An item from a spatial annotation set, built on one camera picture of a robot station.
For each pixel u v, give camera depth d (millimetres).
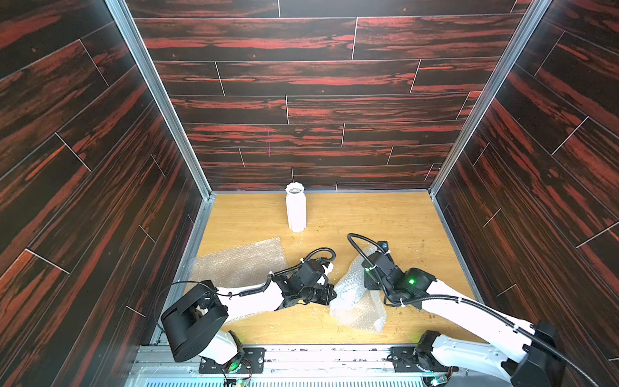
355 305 843
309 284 665
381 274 586
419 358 650
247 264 938
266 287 562
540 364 382
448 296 490
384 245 690
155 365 733
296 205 959
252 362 731
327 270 770
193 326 430
